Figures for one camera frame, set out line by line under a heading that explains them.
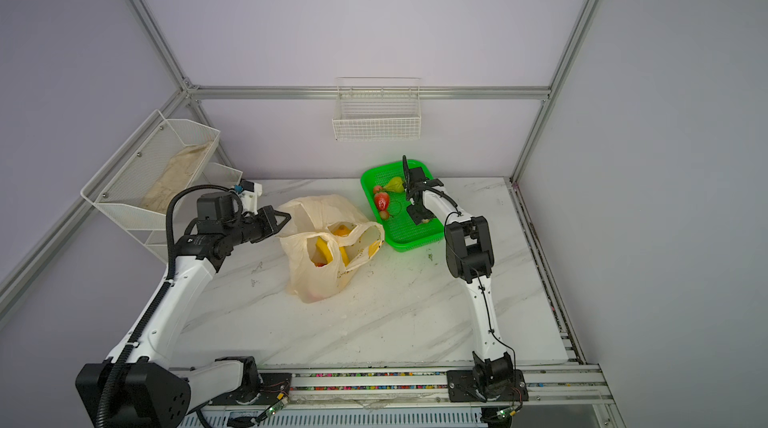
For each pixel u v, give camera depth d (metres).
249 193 0.70
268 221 0.67
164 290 0.46
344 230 0.75
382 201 1.08
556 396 0.73
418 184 0.82
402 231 1.04
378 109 0.95
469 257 0.63
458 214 0.66
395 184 1.12
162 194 0.76
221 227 0.58
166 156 0.82
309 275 0.72
